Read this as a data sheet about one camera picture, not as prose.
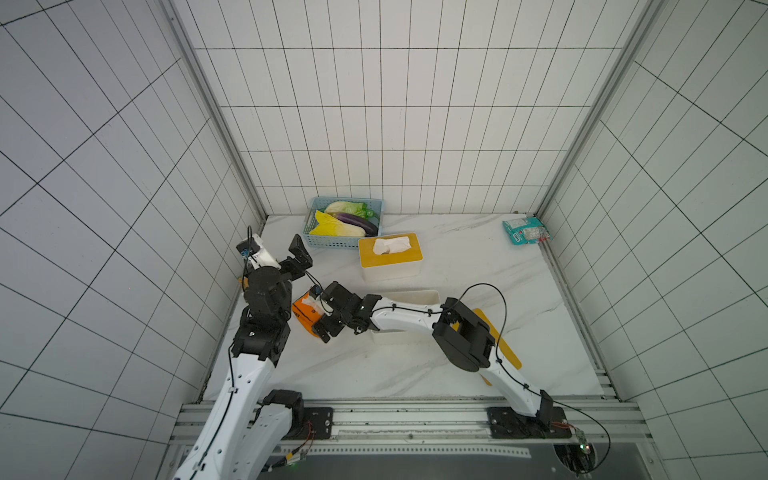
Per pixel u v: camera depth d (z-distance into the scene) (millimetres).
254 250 570
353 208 1124
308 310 852
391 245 921
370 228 1102
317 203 1185
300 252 652
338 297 713
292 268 627
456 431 727
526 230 1106
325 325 794
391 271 974
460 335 572
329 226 1039
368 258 957
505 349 856
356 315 697
